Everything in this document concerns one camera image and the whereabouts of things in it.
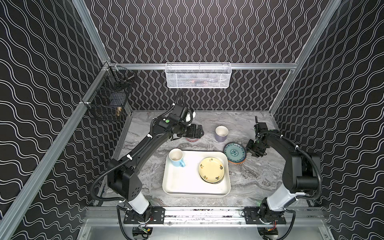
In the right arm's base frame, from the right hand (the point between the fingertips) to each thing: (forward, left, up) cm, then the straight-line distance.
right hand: (250, 152), depth 92 cm
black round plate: (-18, +22, -3) cm, 28 cm away
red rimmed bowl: (+8, +36, +1) cm, 37 cm away
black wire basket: (+24, +90, +22) cm, 95 cm away
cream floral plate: (-11, +24, -2) cm, 27 cm away
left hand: (+1, +33, +21) cm, 39 cm away
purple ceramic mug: (+17, +16, -3) cm, 24 cm away
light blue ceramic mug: (-4, +46, +2) cm, 46 cm away
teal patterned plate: (+3, +8, -4) cm, 9 cm away
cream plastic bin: (-17, +39, -3) cm, 42 cm away
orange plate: (-5, +8, -5) cm, 10 cm away
